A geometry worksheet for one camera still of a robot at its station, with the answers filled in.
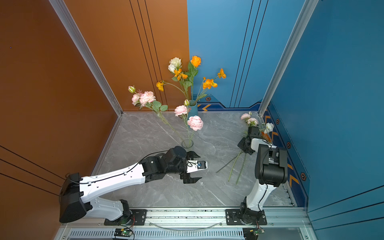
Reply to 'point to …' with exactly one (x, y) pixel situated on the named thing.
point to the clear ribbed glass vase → (187, 143)
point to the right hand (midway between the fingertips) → (241, 145)
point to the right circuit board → (252, 233)
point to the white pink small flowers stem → (268, 127)
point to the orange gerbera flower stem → (263, 136)
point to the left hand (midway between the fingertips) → (200, 164)
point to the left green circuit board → (121, 232)
